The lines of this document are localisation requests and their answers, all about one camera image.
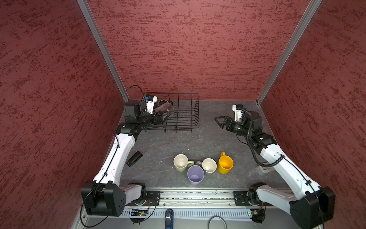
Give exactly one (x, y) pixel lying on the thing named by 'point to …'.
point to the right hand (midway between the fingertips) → (217, 122)
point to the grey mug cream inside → (209, 164)
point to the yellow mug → (225, 163)
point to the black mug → (163, 101)
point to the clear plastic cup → (167, 107)
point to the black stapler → (134, 159)
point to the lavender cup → (195, 174)
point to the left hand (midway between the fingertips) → (164, 115)
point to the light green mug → (181, 162)
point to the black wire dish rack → (186, 113)
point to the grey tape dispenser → (262, 170)
